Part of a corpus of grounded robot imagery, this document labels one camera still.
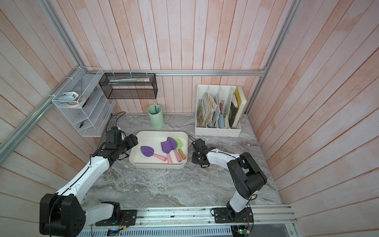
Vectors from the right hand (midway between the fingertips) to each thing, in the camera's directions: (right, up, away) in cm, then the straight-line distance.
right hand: (196, 158), depth 95 cm
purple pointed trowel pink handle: (-32, +4, +2) cm, 32 cm away
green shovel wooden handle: (-11, +8, +6) cm, 15 cm away
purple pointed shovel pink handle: (-15, +9, +6) cm, 19 cm away
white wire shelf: (-59, +25, -17) cm, 66 cm away
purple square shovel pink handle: (+1, -3, -8) cm, 8 cm away
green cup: (-27, +29, +6) cm, 40 cm away
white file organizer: (+13, +33, +5) cm, 36 cm away
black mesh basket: (-48, +51, +9) cm, 70 cm away
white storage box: (-30, +12, +8) cm, 33 cm away
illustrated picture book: (+6, +31, +5) cm, 32 cm away
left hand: (-38, +12, -9) cm, 41 cm away
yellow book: (+28, +36, -5) cm, 46 cm away
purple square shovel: (-20, +7, +5) cm, 22 cm away
